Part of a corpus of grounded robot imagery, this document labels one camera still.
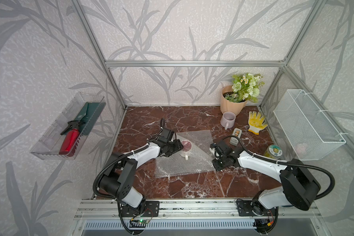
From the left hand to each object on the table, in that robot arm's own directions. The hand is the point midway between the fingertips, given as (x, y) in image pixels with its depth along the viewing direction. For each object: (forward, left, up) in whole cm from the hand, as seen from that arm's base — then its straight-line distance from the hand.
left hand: (181, 147), depth 90 cm
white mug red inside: (-2, -3, +2) cm, 5 cm away
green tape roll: (-4, -55, +3) cm, 55 cm away
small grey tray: (+8, -36, -3) cm, 37 cm away
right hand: (-9, -20, -3) cm, 22 cm away
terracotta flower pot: (+30, -32, +8) cm, 44 cm away
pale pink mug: (+20, -32, +3) cm, 38 cm away
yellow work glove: (+25, -56, -5) cm, 62 cm away
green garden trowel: (+5, +46, +25) cm, 52 cm away
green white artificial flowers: (+32, -42, +22) cm, 57 cm away
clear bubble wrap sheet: (-6, -12, -5) cm, 14 cm away
